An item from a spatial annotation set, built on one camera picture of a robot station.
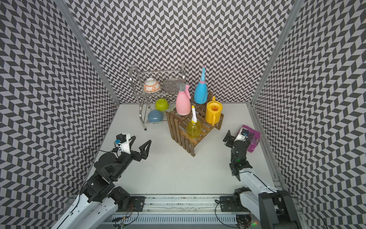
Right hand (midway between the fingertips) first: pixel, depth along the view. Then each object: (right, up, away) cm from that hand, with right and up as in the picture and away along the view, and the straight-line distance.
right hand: (235, 135), depth 85 cm
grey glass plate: (-44, +36, +27) cm, 63 cm away
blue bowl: (-53, +12, +15) cm, 56 cm away
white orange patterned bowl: (-51, +30, 0) cm, 59 cm away
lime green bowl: (-49, +20, +23) cm, 58 cm away
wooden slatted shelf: (-34, +7, -10) cm, 36 cm away
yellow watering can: (-14, +14, -3) cm, 20 cm away
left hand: (-51, 0, -16) cm, 53 cm away
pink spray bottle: (-31, +18, -13) cm, 38 cm away
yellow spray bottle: (-25, +5, -10) cm, 28 cm away
